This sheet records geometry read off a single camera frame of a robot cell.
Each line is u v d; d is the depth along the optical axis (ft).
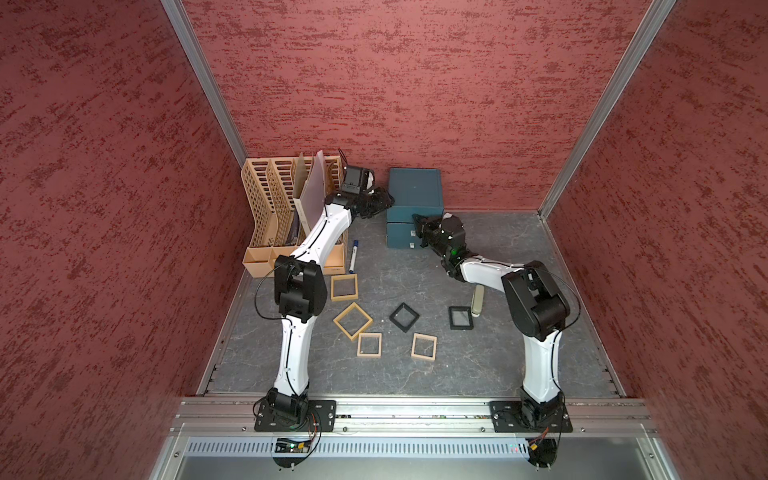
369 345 2.81
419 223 2.92
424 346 2.81
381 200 2.79
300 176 3.11
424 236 2.87
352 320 2.97
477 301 3.02
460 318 3.03
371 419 2.48
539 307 1.78
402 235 3.37
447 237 2.43
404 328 2.94
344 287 3.21
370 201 2.71
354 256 3.48
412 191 3.47
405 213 3.13
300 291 1.89
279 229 3.45
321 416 2.46
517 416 2.37
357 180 2.44
